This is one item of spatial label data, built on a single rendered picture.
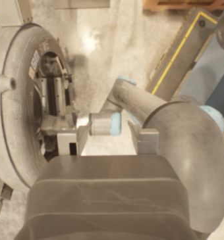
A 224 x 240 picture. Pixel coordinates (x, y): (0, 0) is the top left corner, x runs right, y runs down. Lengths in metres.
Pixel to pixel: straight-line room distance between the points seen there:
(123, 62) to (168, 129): 1.24
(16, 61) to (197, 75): 0.83
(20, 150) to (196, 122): 0.51
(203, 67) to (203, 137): 0.82
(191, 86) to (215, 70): 0.14
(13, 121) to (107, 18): 1.13
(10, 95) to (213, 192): 0.53
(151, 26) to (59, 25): 0.70
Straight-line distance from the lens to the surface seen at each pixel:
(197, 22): 1.27
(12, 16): 0.74
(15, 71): 0.60
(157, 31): 1.52
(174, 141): 0.22
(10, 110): 0.57
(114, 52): 1.45
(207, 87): 1.05
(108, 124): 0.63
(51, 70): 0.91
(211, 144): 0.23
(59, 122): 0.67
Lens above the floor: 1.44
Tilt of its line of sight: 75 degrees down
